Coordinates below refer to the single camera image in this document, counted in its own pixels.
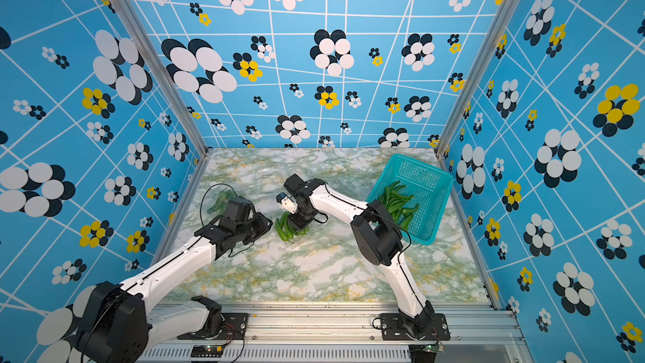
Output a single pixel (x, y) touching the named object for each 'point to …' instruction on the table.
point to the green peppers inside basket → (394, 200)
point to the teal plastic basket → (413, 196)
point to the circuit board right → (435, 348)
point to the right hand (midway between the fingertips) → (300, 223)
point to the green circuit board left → (207, 350)
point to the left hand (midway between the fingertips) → (275, 220)
